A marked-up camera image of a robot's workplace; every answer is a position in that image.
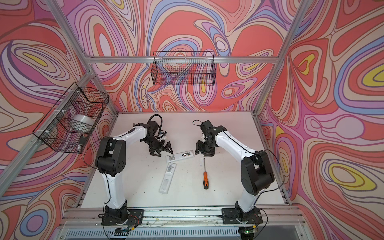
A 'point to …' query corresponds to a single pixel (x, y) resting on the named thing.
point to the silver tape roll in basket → (81, 123)
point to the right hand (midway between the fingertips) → (201, 156)
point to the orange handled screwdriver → (205, 178)
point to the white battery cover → (201, 162)
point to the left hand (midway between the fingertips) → (168, 152)
